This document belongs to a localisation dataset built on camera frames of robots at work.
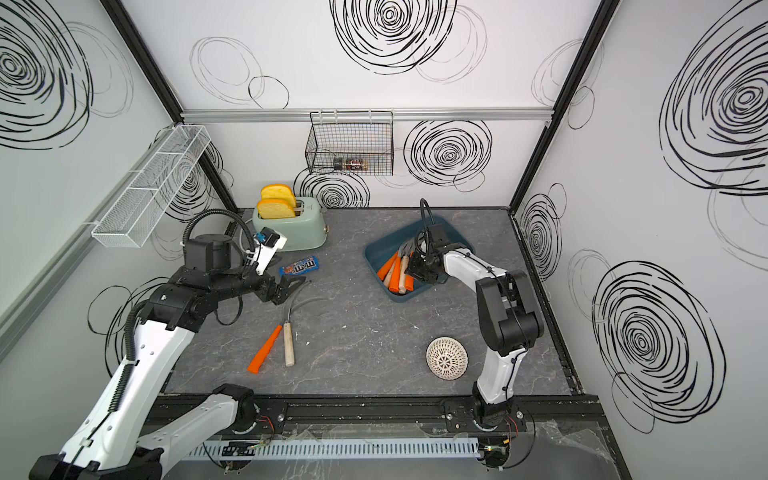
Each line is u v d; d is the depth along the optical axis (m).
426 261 0.73
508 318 0.49
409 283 0.91
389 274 0.98
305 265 1.02
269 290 0.60
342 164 0.89
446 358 0.82
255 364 0.82
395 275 0.96
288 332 0.87
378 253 1.05
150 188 0.74
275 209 0.94
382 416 0.75
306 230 1.01
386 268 0.99
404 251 1.04
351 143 0.99
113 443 0.37
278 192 0.96
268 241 0.57
